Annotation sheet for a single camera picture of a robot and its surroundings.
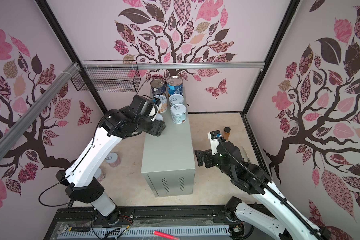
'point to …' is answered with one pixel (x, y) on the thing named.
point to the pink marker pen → (166, 235)
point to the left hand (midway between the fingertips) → (156, 126)
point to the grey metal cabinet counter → (168, 163)
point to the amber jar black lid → (227, 130)
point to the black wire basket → (109, 79)
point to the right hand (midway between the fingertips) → (204, 147)
